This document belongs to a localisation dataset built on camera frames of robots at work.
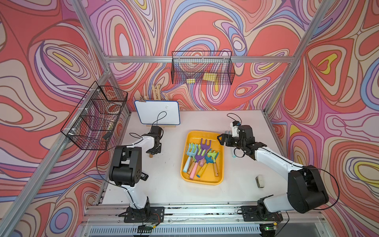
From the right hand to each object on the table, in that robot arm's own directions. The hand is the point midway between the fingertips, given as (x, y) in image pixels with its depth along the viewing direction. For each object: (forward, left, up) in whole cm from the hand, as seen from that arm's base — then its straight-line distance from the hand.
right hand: (223, 141), depth 89 cm
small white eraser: (-22, -18, -8) cm, 30 cm away
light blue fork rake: (-3, +21, -8) cm, 22 cm away
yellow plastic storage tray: (-16, +7, -11) cm, 21 cm away
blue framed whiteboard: (+16, +40, +11) cm, 45 cm away
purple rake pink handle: (-6, +15, -9) cm, 19 cm away
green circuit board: (-42, +44, -11) cm, 62 cm away
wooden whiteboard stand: (+5, +36, +11) cm, 38 cm away
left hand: (+1, +46, -9) cm, 47 cm away
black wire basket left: (-1, +71, +20) cm, 73 cm away
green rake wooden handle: (-4, +46, -7) cm, 47 cm away
